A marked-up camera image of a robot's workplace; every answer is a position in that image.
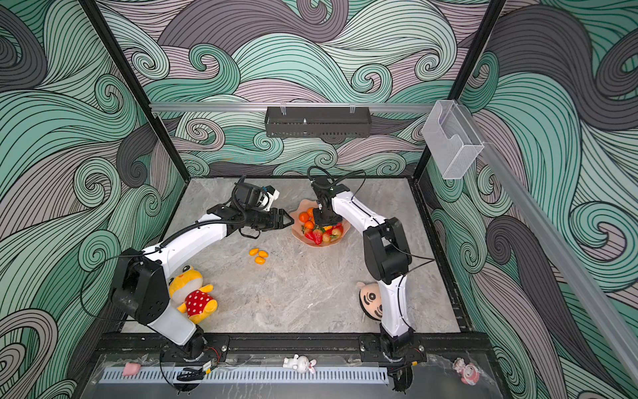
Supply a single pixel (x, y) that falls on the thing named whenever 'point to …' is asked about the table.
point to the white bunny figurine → (300, 362)
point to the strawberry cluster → (316, 235)
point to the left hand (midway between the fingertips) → (290, 220)
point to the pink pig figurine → (469, 372)
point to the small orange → (310, 211)
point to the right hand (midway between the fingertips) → (324, 221)
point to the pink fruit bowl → (297, 230)
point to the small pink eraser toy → (131, 369)
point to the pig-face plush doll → (370, 299)
